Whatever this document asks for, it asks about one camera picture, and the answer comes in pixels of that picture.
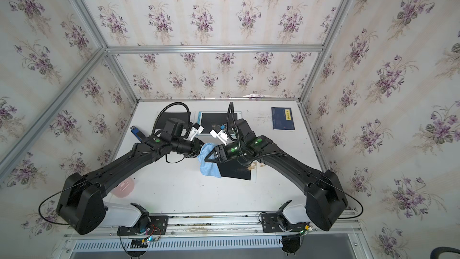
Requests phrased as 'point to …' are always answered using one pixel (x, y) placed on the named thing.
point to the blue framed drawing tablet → (206, 120)
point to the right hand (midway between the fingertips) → (212, 160)
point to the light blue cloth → (208, 168)
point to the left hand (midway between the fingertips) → (211, 152)
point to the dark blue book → (282, 119)
